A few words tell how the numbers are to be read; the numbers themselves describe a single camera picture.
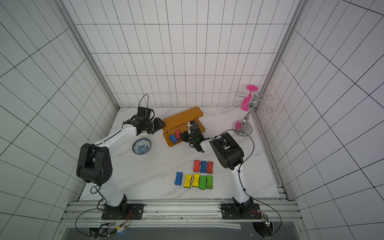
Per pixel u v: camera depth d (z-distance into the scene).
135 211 0.73
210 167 0.87
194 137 0.83
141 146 0.97
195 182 0.81
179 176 0.84
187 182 0.81
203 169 0.86
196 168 0.86
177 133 1.01
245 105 0.83
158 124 0.81
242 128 1.06
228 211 0.72
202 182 0.81
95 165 0.47
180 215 0.73
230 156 0.56
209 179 0.82
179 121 0.94
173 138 0.99
